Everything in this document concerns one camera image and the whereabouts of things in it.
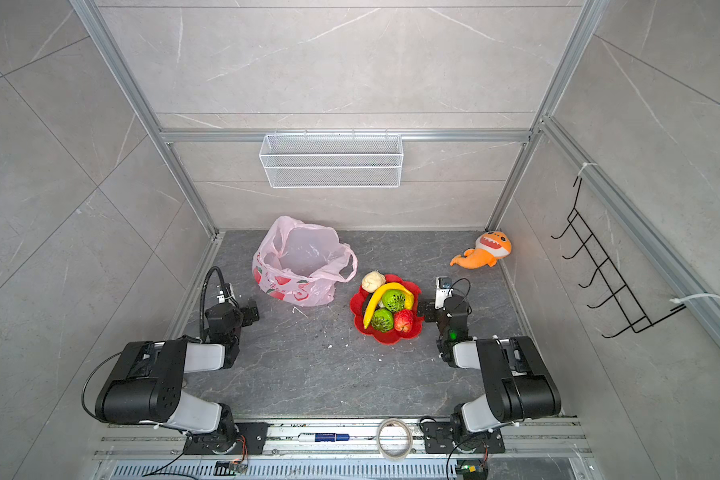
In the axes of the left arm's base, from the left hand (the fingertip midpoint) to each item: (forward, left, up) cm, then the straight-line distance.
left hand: (238, 298), depth 93 cm
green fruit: (-5, -49, +4) cm, 50 cm away
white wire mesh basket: (+39, -31, +24) cm, 55 cm away
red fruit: (-10, -52, 0) cm, 53 cm away
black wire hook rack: (-24, -95, +26) cm, 102 cm away
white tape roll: (-40, -50, -5) cm, 64 cm away
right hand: (-1, -64, +1) cm, 64 cm away
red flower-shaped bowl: (-2, -38, -4) cm, 38 cm away
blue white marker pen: (-38, -29, -5) cm, 48 cm away
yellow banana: (-2, -54, +1) cm, 54 cm away
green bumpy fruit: (-9, -45, 0) cm, 46 cm away
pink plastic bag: (+18, -17, -6) cm, 26 cm away
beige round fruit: (+3, -43, +3) cm, 43 cm away
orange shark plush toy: (+18, -86, 0) cm, 88 cm away
